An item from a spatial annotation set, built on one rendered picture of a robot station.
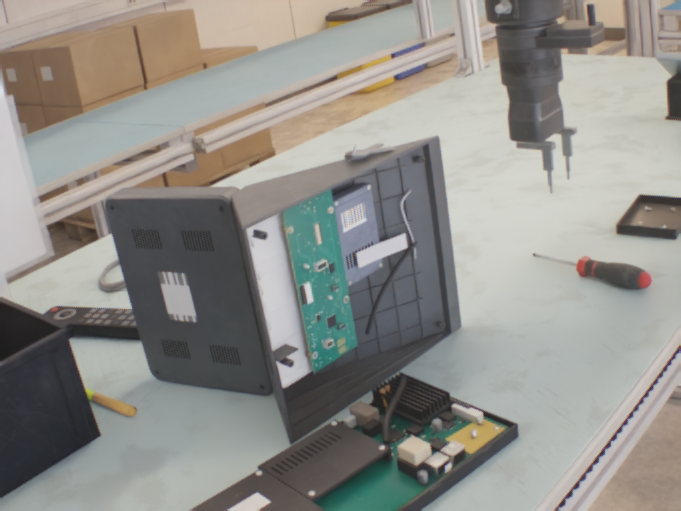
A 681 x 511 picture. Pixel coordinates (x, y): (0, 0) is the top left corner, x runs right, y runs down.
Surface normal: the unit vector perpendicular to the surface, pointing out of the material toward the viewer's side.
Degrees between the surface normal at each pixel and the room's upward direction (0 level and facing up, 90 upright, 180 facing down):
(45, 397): 90
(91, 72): 90
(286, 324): 90
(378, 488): 0
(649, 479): 0
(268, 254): 90
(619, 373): 0
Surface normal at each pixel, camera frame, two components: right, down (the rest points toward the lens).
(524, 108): -0.61, 0.05
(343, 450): -0.15, -0.91
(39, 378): 0.76, 0.14
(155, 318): -0.40, 0.40
